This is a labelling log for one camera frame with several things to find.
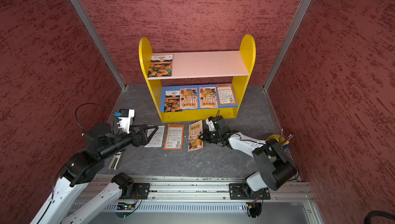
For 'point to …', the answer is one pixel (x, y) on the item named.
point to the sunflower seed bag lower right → (208, 97)
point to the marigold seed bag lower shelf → (172, 101)
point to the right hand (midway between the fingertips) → (199, 139)
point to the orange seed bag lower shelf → (226, 94)
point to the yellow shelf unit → (197, 86)
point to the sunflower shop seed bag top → (195, 130)
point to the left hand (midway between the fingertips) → (151, 130)
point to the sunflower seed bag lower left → (188, 98)
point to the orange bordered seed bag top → (174, 136)
